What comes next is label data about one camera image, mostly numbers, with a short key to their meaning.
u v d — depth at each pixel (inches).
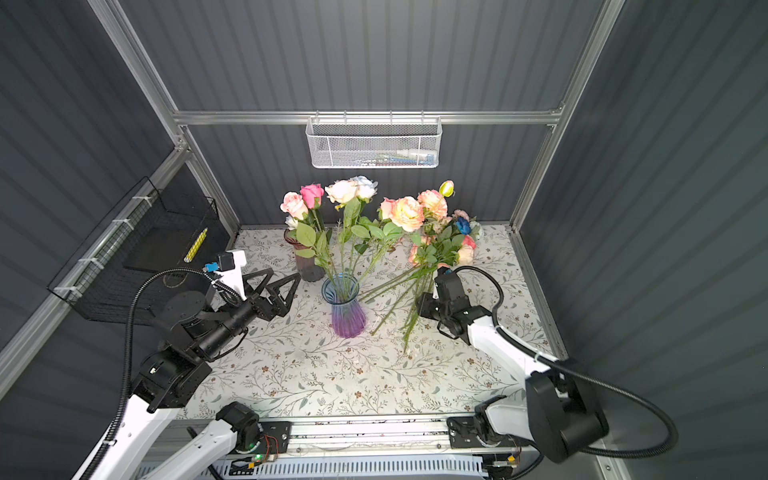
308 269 38.7
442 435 29.7
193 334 17.7
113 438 15.9
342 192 26.6
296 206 25.2
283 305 21.4
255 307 21.2
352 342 35.1
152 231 31.6
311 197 26.8
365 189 27.3
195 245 30.5
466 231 43.1
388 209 27.1
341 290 31.7
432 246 41.4
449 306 26.2
